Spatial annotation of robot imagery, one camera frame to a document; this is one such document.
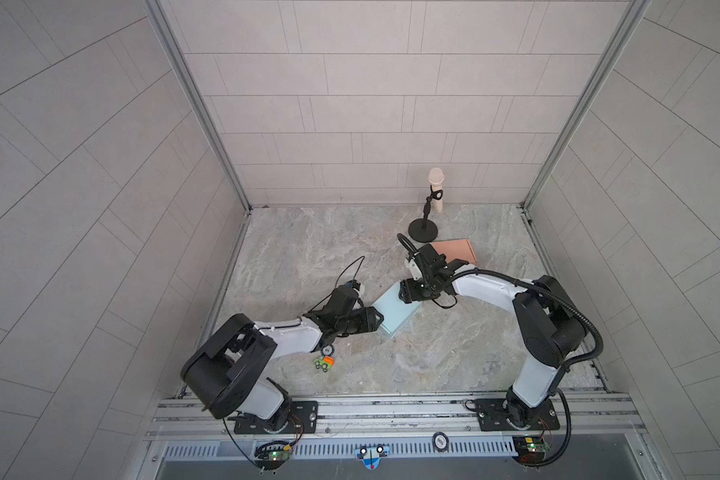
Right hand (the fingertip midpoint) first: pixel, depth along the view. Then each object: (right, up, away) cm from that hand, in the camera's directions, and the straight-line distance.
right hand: (404, 296), depth 91 cm
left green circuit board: (-32, -30, -26) cm, 51 cm away
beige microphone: (+9, +36, -2) cm, 38 cm away
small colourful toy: (-22, -14, -13) cm, 30 cm away
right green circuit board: (+27, -30, -23) cm, 46 cm away
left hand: (-6, -5, -5) cm, 9 cm away
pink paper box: (+20, +14, +15) cm, 28 cm away
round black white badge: (+6, -28, -23) cm, 37 cm away
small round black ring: (-22, -13, -10) cm, 28 cm away
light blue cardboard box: (-3, -4, -6) cm, 7 cm away
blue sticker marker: (-10, -30, -26) cm, 41 cm away
